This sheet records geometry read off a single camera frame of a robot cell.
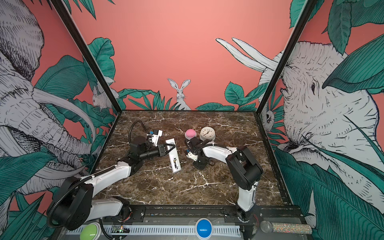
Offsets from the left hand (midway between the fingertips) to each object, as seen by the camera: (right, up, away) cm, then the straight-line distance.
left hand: (174, 145), depth 78 cm
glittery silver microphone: (+45, -36, -11) cm, 59 cm away
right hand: (+13, -13, +12) cm, 22 cm away
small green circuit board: (-25, -39, -8) cm, 47 cm away
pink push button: (+7, +4, +26) cm, 27 cm away
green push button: (-39, -39, -10) cm, 56 cm away
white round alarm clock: (+20, +5, +23) cm, 31 cm away
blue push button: (+16, -38, -9) cm, 42 cm away
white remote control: (0, -9, 0) cm, 9 cm away
